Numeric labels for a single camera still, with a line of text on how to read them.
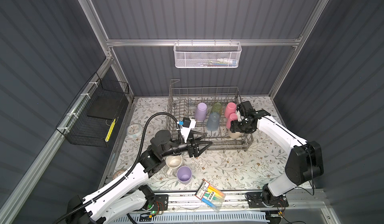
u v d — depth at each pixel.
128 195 0.59
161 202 0.72
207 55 1.24
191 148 0.55
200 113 0.96
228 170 0.85
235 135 0.86
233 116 0.90
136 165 0.50
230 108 0.95
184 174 0.81
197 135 0.62
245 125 0.73
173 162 0.86
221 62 0.92
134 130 0.99
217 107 0.93
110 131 0.69
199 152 0.56
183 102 1.08
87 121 0.72
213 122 0.89
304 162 0.44
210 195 0.74
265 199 0.67
